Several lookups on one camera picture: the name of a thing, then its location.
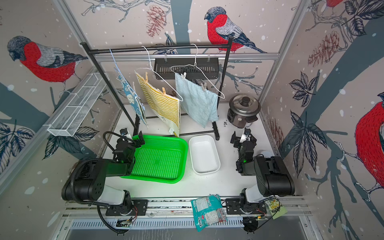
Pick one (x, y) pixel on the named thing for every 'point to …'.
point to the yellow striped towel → (164, 109)
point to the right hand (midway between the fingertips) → (243, 131)
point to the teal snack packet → (208, 210)
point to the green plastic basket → (159, 160)
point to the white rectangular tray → (205, 157)
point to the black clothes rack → (134, 124)
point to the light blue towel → (195, 101)
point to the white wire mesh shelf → (77, 106)
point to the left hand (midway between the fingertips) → (136, 130)
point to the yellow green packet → (276, 208)
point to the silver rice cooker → (243, 108)
